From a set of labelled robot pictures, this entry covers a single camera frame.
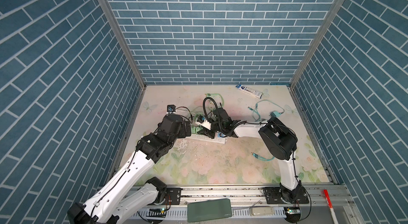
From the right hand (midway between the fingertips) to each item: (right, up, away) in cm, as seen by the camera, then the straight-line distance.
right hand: (198, 128), depth 92 cm
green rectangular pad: (+7, -33, -22) cm, 40 cm away
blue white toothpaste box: (+36, +23, +24) cm, 49 cm away
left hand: (-6, +5, -16) cm, 18 cm away
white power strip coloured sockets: (+13, -5, -2) cm, 14 cm away
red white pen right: (+62, -31, -20) cm, 72 cm away
